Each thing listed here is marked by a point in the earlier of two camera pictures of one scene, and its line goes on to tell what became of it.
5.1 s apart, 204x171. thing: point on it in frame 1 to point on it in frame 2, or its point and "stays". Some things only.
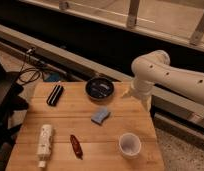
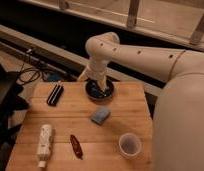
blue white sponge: (101, 115) stays
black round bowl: (100, 88) stays
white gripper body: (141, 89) to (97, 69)
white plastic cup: (129, 145) stays
